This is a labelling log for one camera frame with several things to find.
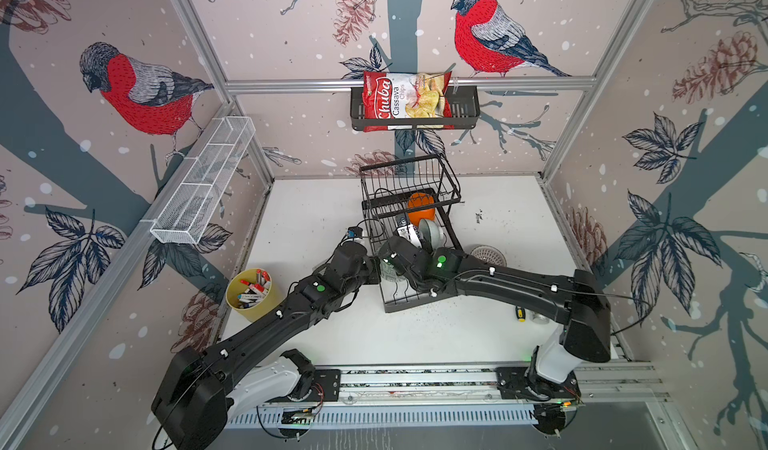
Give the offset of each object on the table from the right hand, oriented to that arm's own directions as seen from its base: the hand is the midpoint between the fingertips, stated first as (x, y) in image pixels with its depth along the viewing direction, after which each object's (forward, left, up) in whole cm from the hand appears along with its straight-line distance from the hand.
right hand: (399, 253), depth 79 cm
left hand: (-2, +5, -1) cm, 5 cm away
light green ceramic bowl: (+11, -10, -7) cm, 16 cm away
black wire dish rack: (+21, +5, +3) cm, 21 cm away
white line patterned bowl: (+10, -29, -16) cm, 34 cm away
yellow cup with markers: (-10, +40, -6) cm, 42 cm away
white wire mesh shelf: (+12, +53, +16) cm, 57 cm away
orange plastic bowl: (+25, -6, -6) cm, 26 cm away
